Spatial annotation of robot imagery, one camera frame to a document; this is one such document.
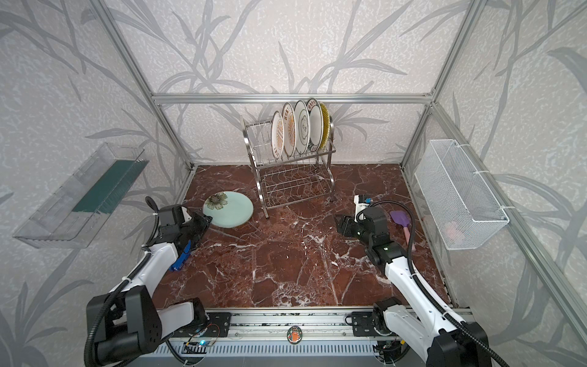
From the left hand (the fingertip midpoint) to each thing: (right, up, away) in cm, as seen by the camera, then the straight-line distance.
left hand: (216, 207), depth 87 cm
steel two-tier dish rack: (+31, +12, +24) cm, 42 cm away
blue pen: (+1, -12, -24) cm, 27 cm away
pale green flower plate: (+2, -2, +7) cm, 8 cm away
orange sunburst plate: (+28, +30, -3) cm, 41 cm away
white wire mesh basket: (+78, +3, -24) cm, 82 cm away
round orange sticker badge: (+31, -39, -15) cm, 52 cm away
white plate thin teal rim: (+34, +31, -2) cm, 45 cm away
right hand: (+48, 0, -5) cm, 48 cm away
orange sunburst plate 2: (+24, +28, -1) cm, 37 cm away
